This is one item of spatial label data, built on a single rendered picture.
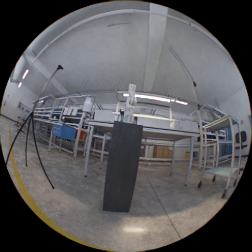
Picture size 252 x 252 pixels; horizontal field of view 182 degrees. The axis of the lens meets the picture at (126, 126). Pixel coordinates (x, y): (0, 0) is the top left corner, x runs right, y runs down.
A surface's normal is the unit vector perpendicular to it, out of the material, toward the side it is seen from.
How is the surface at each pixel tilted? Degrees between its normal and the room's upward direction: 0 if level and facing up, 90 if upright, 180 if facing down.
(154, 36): 180
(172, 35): 180
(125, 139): 90
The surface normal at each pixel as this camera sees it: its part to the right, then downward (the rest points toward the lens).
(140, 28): -0.14, 0.95
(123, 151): 0.11, -0.25
